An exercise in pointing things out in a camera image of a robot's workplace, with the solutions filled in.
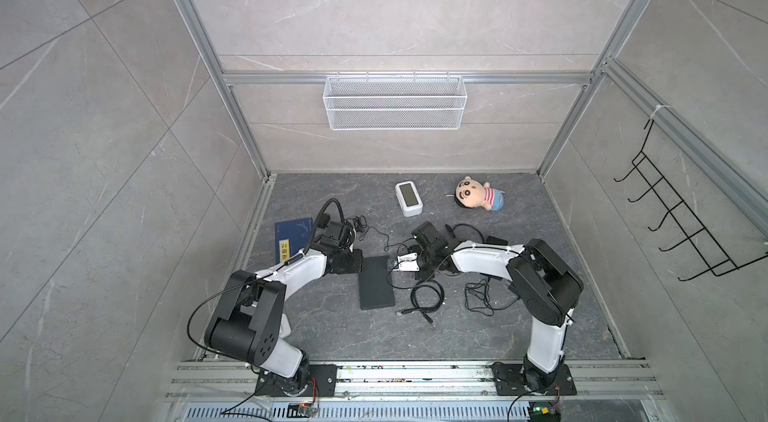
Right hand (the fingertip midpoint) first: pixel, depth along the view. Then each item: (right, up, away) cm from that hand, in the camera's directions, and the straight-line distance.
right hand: (409, 257), depth 96 cm
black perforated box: (-11, -8, -9) cm, 16 cm away
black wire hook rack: (+61, +7, -36) cm, 71 cm away
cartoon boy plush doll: (+23, +21, +8) cm, 32 cm away
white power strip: (-36, -16, -15) cm, 42 cm away
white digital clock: (+1, +19, +12) cm, 23 cm away
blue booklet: (-39, +6, +2) cm, 40 cm away
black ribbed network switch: (+30, +5, +4) cm, 31 cm away
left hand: (-16, +1, -4) cm, 16 cm away
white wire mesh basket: (-4, +52, +4) cm, 52 cm away
